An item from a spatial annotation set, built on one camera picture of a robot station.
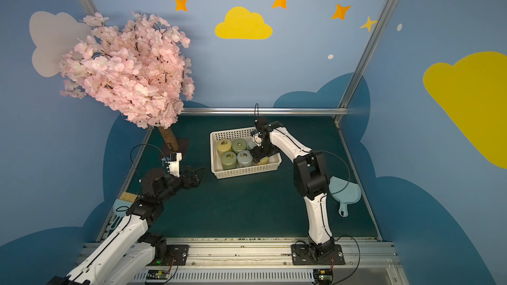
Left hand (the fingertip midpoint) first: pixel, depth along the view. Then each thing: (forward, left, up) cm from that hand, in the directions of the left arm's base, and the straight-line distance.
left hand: (197, 165), depth 80 cm
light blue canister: (+18, -22, -8) cm, 29 cm away
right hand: (+14, -29, -11) cm, 34 cm away
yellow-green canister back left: (+17, -7, -9) cm, 21 cm away
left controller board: (-36, +11, -19) cm, 43 cm away
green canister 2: (+9, -11, -9) cm, 17 cm away
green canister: (+18, -15, -9) cm, 25 cm away
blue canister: (+9, -19, -9) cm, 23 cm away
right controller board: (-35, -51, -20) cm, 65 cm away
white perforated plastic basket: (+30, -18, -14) cm, 38 cm away
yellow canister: (+8, -28, -8) cm, 30 cm away
